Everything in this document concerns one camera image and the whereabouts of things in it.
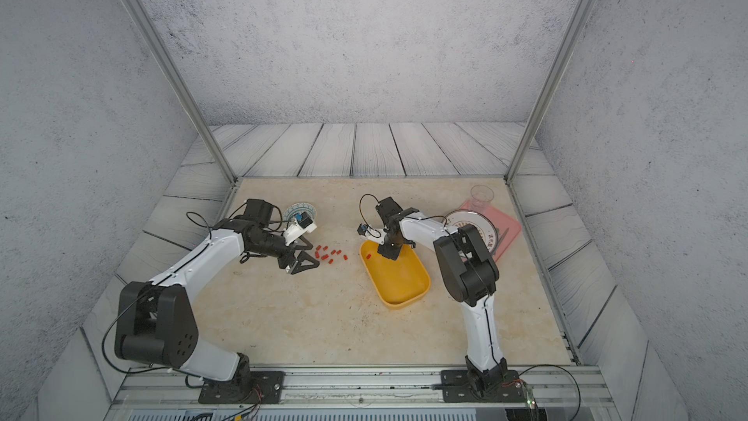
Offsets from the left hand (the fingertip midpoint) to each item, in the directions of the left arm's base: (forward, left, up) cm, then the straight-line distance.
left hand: (315, 253), depth 84 cm
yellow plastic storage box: (-3, -24, -11) cm, 27 cm away
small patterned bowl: (+25, +11, -10) cm, 29 cm away
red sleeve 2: (+8, -4, -13) cm, 16 cm away
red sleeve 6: (+6, -15, -12) cm, 20 cm away
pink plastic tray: (+17, -64, -12) cm, 67 cm away
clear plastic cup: (+27, -56, -7) cm, 62 cm away
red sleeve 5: (+8, -3, -13) cm, 16 cm away
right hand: (+9, -22, -12) cm, 26 cm away
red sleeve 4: (+6, 0, -13) cm, 15 cm away
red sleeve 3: (+5, -2, -13) cm, 14 cm away
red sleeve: (+7, -7, -14) cm, 17 cm away
